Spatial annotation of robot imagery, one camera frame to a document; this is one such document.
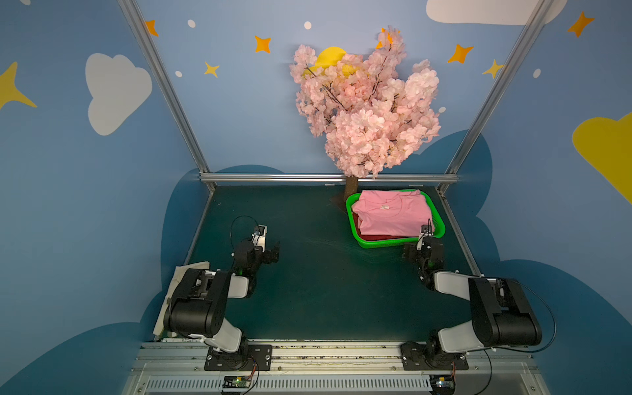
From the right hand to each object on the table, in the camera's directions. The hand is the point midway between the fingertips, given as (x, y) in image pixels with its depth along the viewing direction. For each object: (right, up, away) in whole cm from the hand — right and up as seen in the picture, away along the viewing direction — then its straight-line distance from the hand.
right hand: (424, 242), depth 95 cm
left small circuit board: (-66, -39, -23) cm, 80 cm away
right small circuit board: (-4, -40, -22) cm, 46 cm away
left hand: (-62, +2, -1) cm, 62 cm away
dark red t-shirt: (-20, +2, -2) cm, 21 cm away
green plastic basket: (+7, +6, +3) cm, 10 cm away
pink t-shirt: (-7, +11, +9) cm, 16 cm away
